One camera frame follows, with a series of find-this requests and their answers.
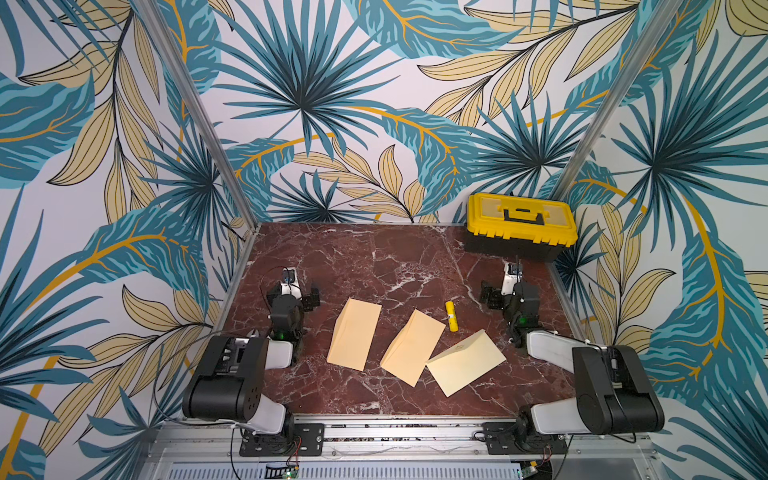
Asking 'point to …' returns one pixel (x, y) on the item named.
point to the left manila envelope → (353, 333)
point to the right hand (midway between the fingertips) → (501, 281)
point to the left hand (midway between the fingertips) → (296, 283)
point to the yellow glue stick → (453, 322)
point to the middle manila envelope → (413, 347)
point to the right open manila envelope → (463, 363)
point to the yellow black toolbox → (518, 227)
